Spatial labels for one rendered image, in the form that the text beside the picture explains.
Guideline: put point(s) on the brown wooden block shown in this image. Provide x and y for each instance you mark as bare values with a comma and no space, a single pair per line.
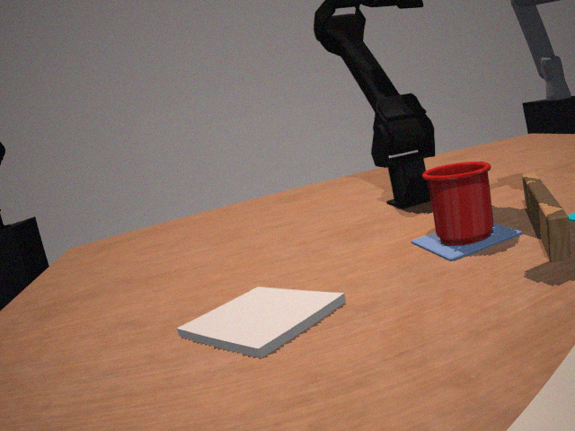
551,221

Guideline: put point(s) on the dark red plastic cup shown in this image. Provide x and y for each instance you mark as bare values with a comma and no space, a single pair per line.
460,196

